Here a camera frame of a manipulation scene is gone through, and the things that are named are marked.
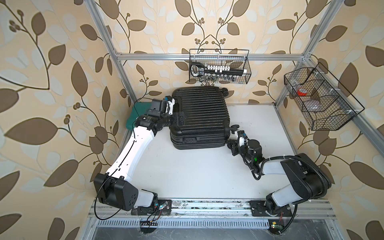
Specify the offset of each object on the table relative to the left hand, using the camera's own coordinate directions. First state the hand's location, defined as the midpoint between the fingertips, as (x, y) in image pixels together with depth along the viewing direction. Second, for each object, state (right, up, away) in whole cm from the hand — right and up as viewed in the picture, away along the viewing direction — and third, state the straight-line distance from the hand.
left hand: (177, 115), depth 77 cm
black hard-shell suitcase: (+14, -2, +9) cm, 17 cm away
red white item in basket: (+68, +13, +4) cm, 70 cm away
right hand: (+30, -15, +14) cm, 37 cm away
